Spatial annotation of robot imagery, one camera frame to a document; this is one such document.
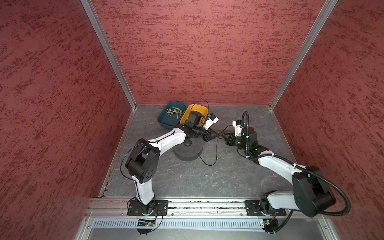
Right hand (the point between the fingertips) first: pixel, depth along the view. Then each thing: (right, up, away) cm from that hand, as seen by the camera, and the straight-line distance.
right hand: (220, 137), depth 86 cm
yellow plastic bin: (-11, +19, +28) cm, 35 cm away
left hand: (-2, 0, -3) cm, 4 cm away
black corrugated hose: (+11, -5, -22) cm, 25 cm away
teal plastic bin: (-33, +14, +24) cm, 43 cm away
